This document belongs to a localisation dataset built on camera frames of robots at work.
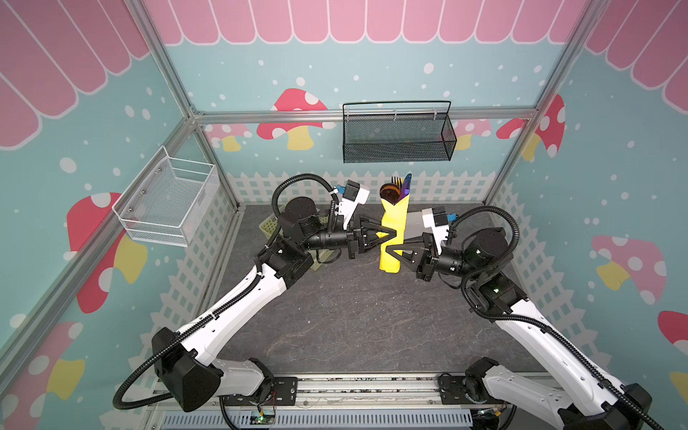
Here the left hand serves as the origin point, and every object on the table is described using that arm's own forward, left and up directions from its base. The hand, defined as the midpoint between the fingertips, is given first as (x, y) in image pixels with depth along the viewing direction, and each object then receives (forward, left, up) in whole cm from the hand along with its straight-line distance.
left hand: (393, 239), depth 56 cm
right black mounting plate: (-21, -20, -41) cm, 51 cm away
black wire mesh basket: (+96, -14, -32) cm, 103 cm away
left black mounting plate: (-22, +29, -42) cm, 55 cm away
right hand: (-1, +1, -2) cm, 3 cm away
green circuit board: (-29, +32, -44) cm, 62 cm away
